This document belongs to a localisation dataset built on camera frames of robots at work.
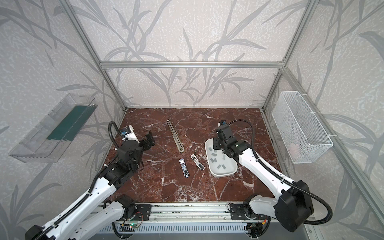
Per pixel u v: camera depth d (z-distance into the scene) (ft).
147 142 2.22
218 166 2.93
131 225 2.32
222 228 2.52
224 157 3.07
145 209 2.46
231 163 2.97
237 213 2.41
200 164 2.93
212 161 3.00
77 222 1.42
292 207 1.27
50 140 2.11
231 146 1.89
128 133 2.03
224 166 2.93
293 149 2.41
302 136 2.00
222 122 2.36
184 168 2.90
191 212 2.47
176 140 3.28
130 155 1.78
